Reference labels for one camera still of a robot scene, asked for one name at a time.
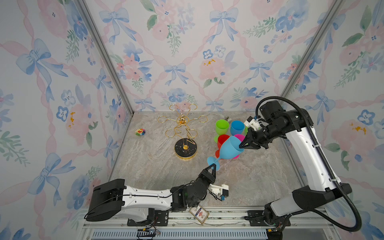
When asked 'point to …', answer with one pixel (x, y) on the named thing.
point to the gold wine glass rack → (185, 148)
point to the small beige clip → (229, 119)
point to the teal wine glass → (229, 149)
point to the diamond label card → (199, 213)
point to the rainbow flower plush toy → (140, 132)
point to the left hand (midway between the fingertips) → (211, 161)
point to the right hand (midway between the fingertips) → (239, 145)
